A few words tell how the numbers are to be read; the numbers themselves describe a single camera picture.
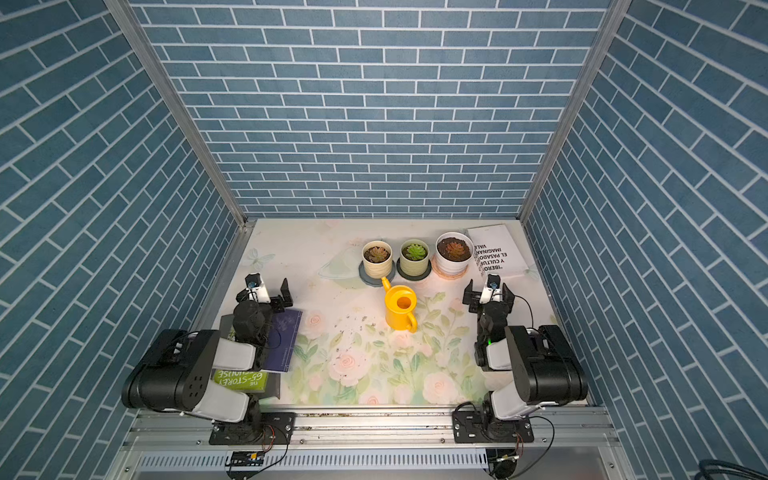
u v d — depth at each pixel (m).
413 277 1.02
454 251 0.99
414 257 1.00
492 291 0.75
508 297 0.83
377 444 0.73
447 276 1.02
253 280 0.76
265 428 0.72
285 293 0.83
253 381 0.75
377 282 1.00
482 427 0.67
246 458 0.72
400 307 0.84
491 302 0.76
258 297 0.77
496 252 1.05
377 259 0.99
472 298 0.83
